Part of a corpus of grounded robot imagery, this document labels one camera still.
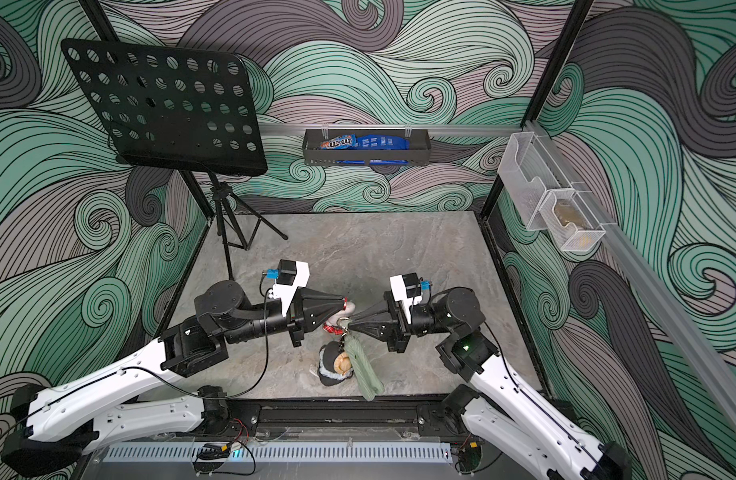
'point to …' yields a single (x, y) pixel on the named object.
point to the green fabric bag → (366, 376)
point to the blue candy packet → (366, 142)
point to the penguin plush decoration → (335, 364)
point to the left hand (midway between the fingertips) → (341, 297)
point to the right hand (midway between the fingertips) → (349, 319)
